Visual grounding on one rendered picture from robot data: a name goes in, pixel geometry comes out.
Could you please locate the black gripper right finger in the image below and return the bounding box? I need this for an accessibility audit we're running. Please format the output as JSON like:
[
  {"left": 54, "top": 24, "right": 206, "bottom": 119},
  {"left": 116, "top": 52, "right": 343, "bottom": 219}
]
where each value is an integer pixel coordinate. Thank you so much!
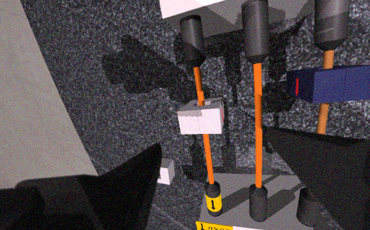
[{"left": 267, "top": 127, "right": 370, "bottom": 230}]

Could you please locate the dark blue block with red arrow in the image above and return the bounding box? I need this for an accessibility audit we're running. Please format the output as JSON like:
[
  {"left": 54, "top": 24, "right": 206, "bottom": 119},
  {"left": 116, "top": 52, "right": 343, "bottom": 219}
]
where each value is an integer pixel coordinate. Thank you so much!
[{"left": 286, "top": 65, "right": 370, "bottom": 104}]

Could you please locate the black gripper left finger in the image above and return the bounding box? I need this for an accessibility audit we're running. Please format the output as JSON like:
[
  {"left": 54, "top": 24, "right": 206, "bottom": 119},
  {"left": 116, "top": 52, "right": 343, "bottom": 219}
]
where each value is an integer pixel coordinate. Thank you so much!
[{"left": 15, "top": 143, "right": 162, "bottom": 230}]

